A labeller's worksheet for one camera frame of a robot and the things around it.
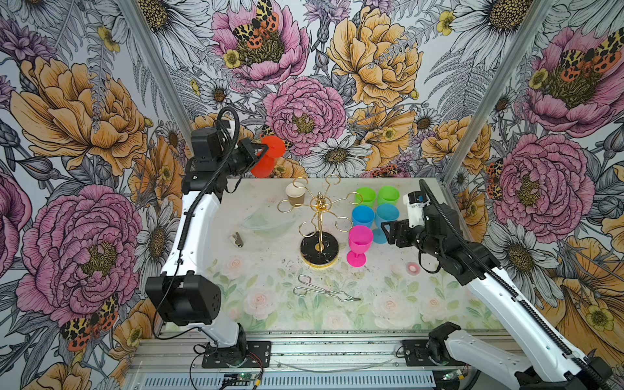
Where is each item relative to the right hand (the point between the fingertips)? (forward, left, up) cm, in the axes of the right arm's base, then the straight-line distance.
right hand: (392, 231), depth 73 cm
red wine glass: (+23, +40, +7) cm, 46 cm away
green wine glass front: (+25, +2, -12) cm, 28 cm away
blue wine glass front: (+16, +5, -13) cm, 21 cm away
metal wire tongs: (-3, +27, -25) cm, 37 cm away
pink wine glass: (+8, +7, -16) cm, 19 cm away
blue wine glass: (+17, -4, -13) cm, 22 cm away
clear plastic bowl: (+25, +43, -26) cm, 57 cm away
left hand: (+18, +36, +16) cm, 43 cm away
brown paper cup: (+31, +32, -16) cm, 47 cm away
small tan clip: (+12, +54, -22) cm, 60 cm away
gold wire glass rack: (+7, +22, -22) cm, 32 cm away
